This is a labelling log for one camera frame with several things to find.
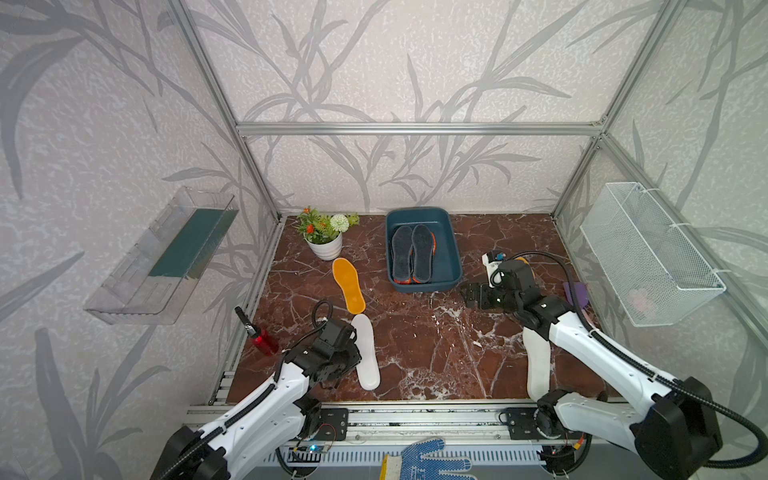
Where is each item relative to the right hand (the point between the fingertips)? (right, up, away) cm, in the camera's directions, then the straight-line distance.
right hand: (472, 285), depth 83 cm
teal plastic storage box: (-4, +5, +22) cm, 23 cm away
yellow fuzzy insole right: (+24, +6, +25) cm, 35 cm away
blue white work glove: (-18, -39, -15) cm, 46 cm away
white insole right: (+19, -20, +1) cm, 28 cm away
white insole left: (-29, -23, -1) cm, 37 cm away
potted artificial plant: (-45, +15, +14) cm, 50 cm away
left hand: (-31, -21, +1) cm, 38 cm away
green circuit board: (-40, -37, -12) cm, 56 cm away
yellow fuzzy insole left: (-40, +1, +19) cm, 44 cm away
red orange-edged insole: (-17, +8, +22) cm, 29 cm away
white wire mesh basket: (+35, +6, -20) cm, 40 cm away
